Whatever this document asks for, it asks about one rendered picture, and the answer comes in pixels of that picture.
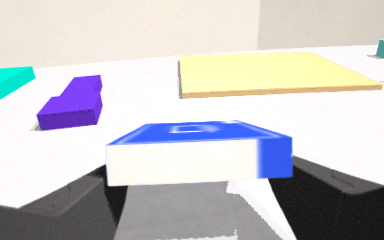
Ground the cyan flat rectangular slab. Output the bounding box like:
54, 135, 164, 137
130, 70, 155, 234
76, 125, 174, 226
0, 66, 36, 100

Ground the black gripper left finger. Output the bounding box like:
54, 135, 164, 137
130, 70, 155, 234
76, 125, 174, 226
0, 163, 128, 240

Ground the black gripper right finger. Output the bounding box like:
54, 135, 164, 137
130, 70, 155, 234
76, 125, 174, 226
267, 155, 384, 240

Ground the purple stepped block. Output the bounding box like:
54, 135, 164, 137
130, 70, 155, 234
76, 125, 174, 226
36, 75, 103, 131

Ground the pale yellow flat mat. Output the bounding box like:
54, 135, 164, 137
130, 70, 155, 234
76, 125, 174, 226
180, 52, 383, 99

